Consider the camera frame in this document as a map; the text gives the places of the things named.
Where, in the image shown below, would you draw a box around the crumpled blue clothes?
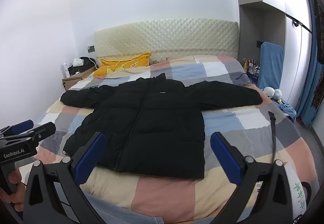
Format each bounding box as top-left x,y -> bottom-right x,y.
277,99 -> 296,116

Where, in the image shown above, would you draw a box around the black strap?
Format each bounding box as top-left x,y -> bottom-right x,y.
268,111 -> 277,164

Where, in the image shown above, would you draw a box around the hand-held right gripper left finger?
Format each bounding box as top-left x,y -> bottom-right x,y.
23,132 -> 112,224

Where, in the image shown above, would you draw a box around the patchwork checked quilt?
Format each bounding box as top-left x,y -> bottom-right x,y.
19,55 -> 319,224

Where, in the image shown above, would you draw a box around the blue curtain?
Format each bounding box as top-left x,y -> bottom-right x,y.
295,0 -> 324,128

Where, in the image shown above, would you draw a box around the blue towel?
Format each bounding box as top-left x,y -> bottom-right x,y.
257,41 -> 284,90

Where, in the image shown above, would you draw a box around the black bag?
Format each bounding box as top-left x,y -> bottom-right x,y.
68,56 -> 96,75

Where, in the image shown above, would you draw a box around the thin black cable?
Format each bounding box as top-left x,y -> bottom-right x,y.
235,72 -> 256,85

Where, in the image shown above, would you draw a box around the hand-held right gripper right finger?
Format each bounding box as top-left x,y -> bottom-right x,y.
210,132 -> 308,224

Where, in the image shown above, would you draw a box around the row of small bottles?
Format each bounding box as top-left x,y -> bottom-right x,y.
242,58 -> 261,74

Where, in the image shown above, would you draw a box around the white cloth with green print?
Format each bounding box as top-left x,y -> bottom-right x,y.
283,163 -> 308,224

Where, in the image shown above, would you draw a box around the black puffer jacket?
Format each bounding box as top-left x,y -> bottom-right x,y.
60,73 -> 264,179

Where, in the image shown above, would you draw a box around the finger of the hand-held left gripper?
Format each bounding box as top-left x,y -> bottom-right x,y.
5,122 -> 56,143
0,119 -> 34,136

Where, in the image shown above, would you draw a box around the wooden nightstand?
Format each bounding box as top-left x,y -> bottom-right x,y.
62,67 -> 97,91

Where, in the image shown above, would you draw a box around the yellow pillow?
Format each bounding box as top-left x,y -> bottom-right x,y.
92,52 -> 152,77

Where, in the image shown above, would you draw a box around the white bottle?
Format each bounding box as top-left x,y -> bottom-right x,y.
62,60 -> 70,79

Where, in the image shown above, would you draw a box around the person's left hand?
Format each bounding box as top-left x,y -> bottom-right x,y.
0,165 -> 27,213

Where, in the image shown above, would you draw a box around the cream quilted headboard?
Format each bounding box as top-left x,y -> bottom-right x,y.
94,19 -> 240,65

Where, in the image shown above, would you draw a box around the grey white wardrobe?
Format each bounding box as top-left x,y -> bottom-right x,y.
230,0 -> 313,113

